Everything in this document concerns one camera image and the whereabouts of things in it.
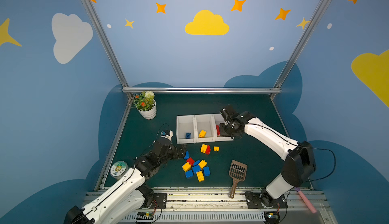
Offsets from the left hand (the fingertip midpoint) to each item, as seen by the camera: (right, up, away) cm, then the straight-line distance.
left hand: (180, 145), depth 80 cm
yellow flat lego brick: (+11, -17, +1) cm, 21 cm away
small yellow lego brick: (+21, -5, +12) cm, 25 cm away
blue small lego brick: (+4, +3, +16) cm, 17 cm away
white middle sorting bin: (+15, +10, +24) cm, 30 cm away
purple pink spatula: (+65, -29, -8) cm, 72 cm away
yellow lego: (+13, +4, +17) cm, 21 cm away
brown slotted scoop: (+32, -16, +4) cm, 36 cm away
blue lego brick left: (+5, -16, +2) cm, 17 cm away
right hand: (+25, +7, +6) cm, 26 cm away
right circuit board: (+46, -34, -7) cm, 57 cm away
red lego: (+22, +7, +8) cm, 24 cm away
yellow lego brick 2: (+13, -12, +5) cm, 18 cm away
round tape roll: (-32, -11, -4) cm, 34 cm away
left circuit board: (-16, -33, -7) cm, 38 cm away
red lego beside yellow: (+16, -5, +11) cm, 20 cm away
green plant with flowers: (-25, +25, +16) cm, 38 cm away
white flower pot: (-23, +16, +22) cm, 35 cm away
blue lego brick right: (+15, -15, +2) cm, 21 cm away
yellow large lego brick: (+13, -4, +11) cm, 17 cm away
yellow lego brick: (+3, -13, +4) cm, 14 cm away
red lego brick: (+6, -10, +7) cm, 13 cm away
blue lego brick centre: (+9, -14, +3) cm, 17 cm away
